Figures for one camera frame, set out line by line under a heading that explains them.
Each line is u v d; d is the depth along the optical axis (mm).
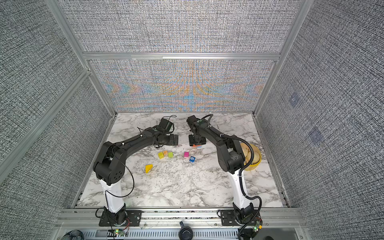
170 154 955
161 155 949
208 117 890
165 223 732
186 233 639
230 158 567
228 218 722
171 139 860
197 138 830
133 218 734
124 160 530
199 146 979
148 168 893
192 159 933
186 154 977
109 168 501
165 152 965
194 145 905
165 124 763
